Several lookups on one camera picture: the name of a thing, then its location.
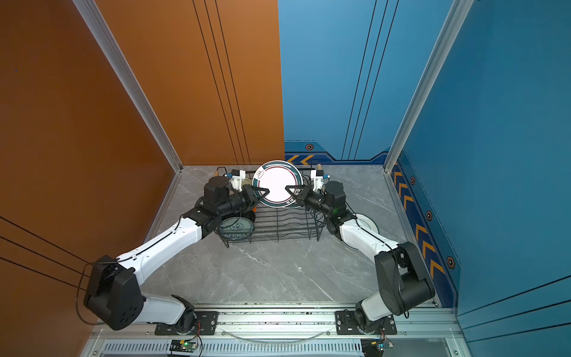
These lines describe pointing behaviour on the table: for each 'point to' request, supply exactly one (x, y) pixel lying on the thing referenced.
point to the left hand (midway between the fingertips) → (270, 190)
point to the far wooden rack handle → (216, 173)
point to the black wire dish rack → (266, 224)
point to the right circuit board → (375, 347)
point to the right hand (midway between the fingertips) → (284, 190)
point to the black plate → (249, 214)
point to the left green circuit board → (183, 346)
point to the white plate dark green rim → (275, 175)
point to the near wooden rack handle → (319, 166)
